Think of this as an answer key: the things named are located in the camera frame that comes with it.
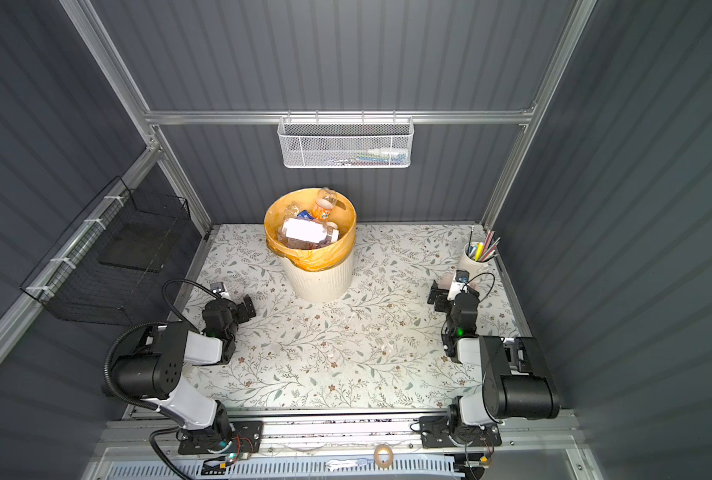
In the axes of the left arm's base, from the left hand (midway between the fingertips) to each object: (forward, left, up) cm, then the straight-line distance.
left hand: (232, 300), depth 95 cm
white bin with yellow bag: (+6, -28, +24) cm, 38 cm away
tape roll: (-44, -44, -4) cm, 62 cm away
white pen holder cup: (+7, -80, +7) cm, 80 cm away
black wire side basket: (-3, +23, +24) cm, 33 cm away
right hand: (-3, -70, +7) cm, 71 cm away
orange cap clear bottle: (+19, -31, +23) cm, 43 cm away
